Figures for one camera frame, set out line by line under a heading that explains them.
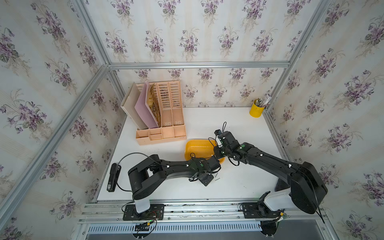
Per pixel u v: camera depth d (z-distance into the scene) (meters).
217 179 0.84
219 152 0.75
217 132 0.76
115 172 0.80
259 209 0.66
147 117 0.89
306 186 0.41
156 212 0.72
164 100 1.16
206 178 0.75
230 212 0.75
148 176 0.49
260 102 1.02
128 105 0.83
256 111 1.11
